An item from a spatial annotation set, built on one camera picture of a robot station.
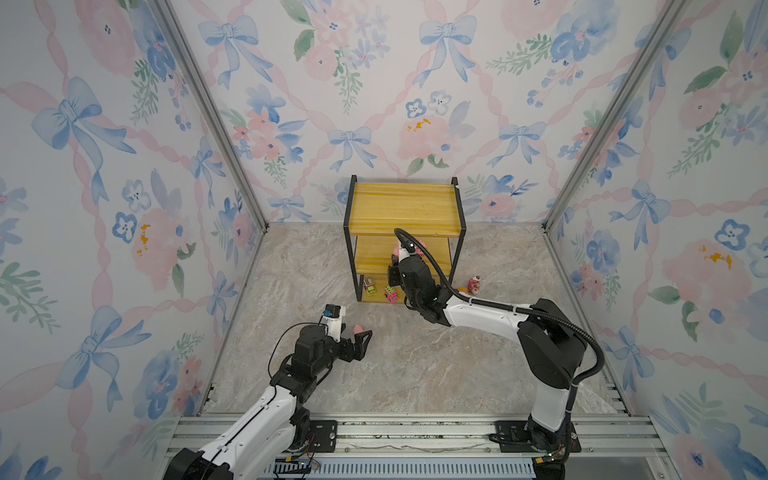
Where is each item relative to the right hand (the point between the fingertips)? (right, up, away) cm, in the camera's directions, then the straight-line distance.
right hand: (396, 253), depth 88 cm
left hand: (-11, -21, -5) cm, 24 cm away
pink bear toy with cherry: (+26, -10, +10) cm, 29 cm away
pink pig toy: (-11, -23, +3) cm, 26 cm away
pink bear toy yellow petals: (+23, -12, +13) cm, 29 cm away
